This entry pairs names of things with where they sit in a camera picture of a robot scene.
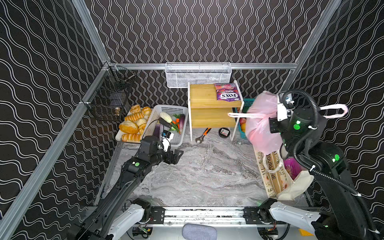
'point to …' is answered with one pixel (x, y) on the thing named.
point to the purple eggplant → (182, 119)
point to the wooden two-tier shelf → (206, 111)
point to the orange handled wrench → (200, 139)
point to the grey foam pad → (194, 231)
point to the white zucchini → (166, 117)
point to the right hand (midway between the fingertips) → (281, 108)
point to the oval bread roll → (128, 127)
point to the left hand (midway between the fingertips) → (179, 150)
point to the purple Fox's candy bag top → (227, 92)
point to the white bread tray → (119, 135)
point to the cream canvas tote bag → (277, 180)
